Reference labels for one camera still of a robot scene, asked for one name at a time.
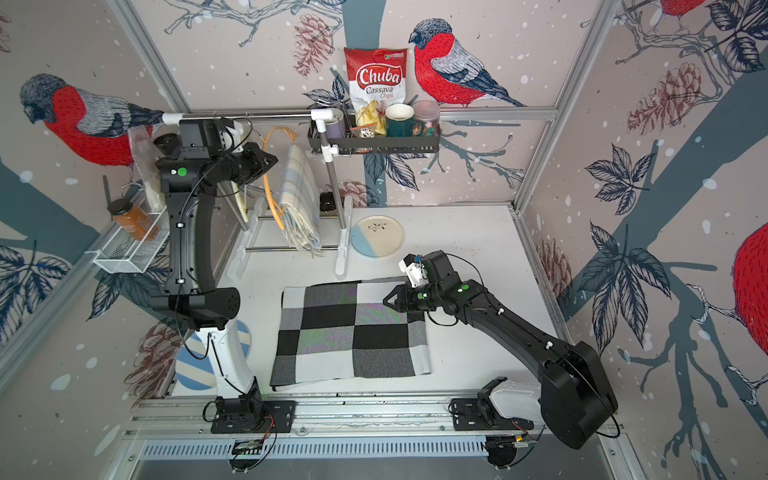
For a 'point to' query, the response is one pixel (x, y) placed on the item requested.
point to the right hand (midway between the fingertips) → (389, 299)
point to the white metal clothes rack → (247, 243)
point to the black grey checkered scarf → (345, 330)
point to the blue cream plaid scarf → (299, 199)
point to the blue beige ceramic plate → (377, 236)
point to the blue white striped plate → (194, 367)
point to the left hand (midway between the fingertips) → (280, 148)
